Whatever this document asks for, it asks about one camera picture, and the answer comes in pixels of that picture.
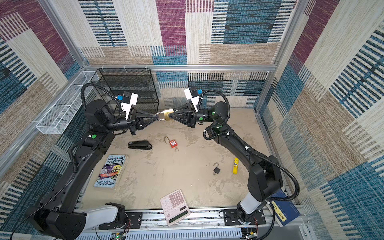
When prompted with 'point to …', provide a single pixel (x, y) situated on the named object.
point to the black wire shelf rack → (111, 82)
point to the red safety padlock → (173, 143)
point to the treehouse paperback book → (110, 172)
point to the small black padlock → (216, 169)
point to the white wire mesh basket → (58, 115)
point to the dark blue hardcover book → (285, 211)
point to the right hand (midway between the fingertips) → (168, 117)
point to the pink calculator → (175, 207)
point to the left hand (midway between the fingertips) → (158, 117)
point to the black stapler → (140, 144)
